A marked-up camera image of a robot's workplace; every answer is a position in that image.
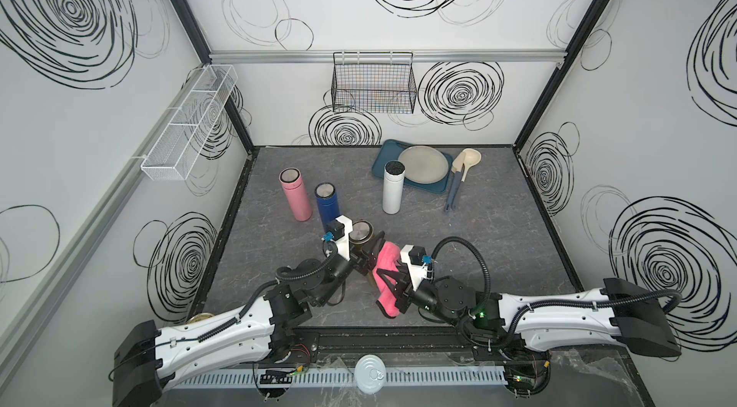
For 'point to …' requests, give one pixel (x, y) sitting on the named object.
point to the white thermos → (393, 179)
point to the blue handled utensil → (455, 183)
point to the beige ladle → (471, 157)
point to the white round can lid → (370, 373)
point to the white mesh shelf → (172, 157)
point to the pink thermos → (291, 179)
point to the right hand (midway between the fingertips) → (380, 275)
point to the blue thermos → (327, 203)
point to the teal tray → (389, 150)
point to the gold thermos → (362, 233)
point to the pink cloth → (388, 257)
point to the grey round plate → (424, 164)
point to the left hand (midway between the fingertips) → (374, 229)
